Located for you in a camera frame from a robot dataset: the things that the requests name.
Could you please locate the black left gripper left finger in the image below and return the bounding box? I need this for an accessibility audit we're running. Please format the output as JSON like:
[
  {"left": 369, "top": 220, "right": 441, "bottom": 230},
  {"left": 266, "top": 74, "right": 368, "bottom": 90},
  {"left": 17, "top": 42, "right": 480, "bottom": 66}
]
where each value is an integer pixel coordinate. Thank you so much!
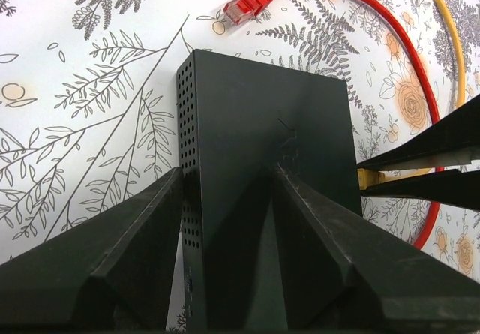
[{"left": 1, "top": 168, "right": 183, "bottom": 333}]

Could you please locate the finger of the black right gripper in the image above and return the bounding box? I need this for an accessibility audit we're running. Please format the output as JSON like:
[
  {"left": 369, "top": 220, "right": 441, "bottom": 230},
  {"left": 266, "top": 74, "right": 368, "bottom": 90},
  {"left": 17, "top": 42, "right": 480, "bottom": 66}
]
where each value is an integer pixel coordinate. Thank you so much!
[
  {"left": 358, "top": 96, "right": 479, "bottom": 171},
  {"left": 363, "top": 170, "right": 479, "bottom": 211}
]

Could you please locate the black network switch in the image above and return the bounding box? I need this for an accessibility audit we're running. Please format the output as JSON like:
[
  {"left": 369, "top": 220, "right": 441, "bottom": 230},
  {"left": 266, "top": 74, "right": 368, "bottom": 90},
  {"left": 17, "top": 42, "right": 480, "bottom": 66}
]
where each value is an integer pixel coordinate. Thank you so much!
[{"left": 176, "top": 50, "right": 362, "bottom": 332}]

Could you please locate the floral patterned table mat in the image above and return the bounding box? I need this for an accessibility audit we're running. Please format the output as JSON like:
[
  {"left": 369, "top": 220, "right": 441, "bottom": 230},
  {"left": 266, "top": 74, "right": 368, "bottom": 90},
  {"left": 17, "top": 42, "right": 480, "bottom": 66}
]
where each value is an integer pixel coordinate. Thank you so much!
[{"left": 1, "top": 0, "right": 459, "bottom": 333}]

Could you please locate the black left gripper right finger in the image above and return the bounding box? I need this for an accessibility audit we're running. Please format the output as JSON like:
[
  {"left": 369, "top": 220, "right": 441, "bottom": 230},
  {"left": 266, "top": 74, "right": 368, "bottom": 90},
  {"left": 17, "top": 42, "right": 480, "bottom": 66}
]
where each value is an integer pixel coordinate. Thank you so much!
[{"left": 272, "top": 167, "right": 479, "bottom": 333}]

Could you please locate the red ethernet cable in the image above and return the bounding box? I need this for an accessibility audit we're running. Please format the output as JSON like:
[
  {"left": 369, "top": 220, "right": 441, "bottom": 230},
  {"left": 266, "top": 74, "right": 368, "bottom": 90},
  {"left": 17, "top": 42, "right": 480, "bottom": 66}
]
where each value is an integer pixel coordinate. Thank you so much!
[{"left": 223, "top": 0, "right": 442, "bottom": 251}]

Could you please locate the yellow ethernet cable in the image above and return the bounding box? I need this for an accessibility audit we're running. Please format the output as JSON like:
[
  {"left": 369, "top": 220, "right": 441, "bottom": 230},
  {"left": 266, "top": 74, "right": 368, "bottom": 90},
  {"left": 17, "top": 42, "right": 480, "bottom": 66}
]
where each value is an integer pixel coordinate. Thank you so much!
[{"left": 355, "top": 0, "right": 467, "bottom": 191}]

